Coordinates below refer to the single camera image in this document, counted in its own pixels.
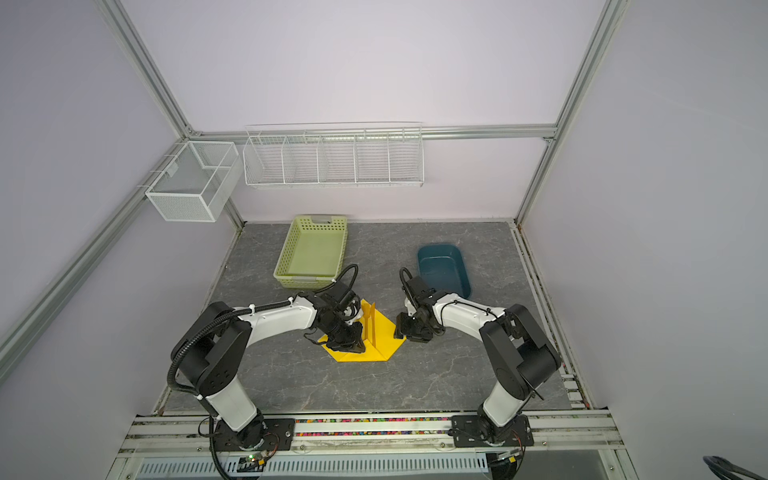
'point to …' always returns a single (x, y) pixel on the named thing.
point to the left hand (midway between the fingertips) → (363, 353)
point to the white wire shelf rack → (334, 155)
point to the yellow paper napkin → (378, 335)
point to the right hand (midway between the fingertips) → (402, 338)
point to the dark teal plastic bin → (442, 266)
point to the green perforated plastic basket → (313, 253)
